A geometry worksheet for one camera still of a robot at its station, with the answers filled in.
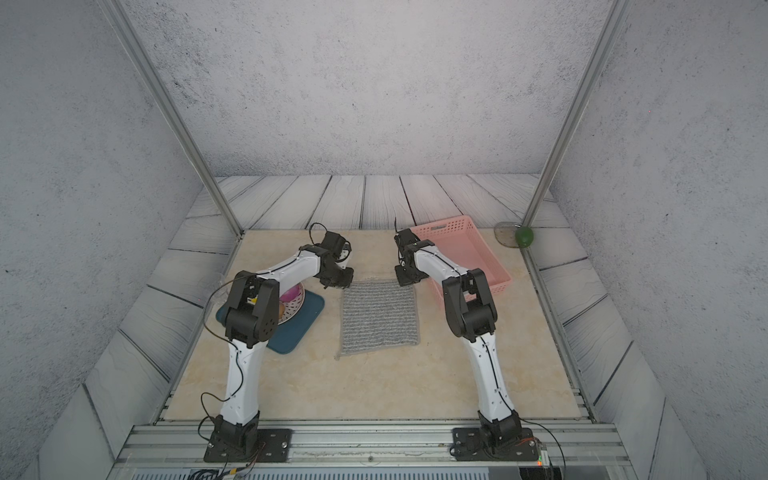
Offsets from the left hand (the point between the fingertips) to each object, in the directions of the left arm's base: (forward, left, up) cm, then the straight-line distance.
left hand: (353, 282), depth 103 cm
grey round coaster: (+23, -59, -1) cm, 63 cm away
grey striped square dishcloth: (-12, -9, -1) cm, 15 cm away
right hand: (+2, -20, 0) cm, 20 cm away
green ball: (+18, -64, +2) cm, 67 cm away
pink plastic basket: (+19, -40, 0) cm, 45 cm away
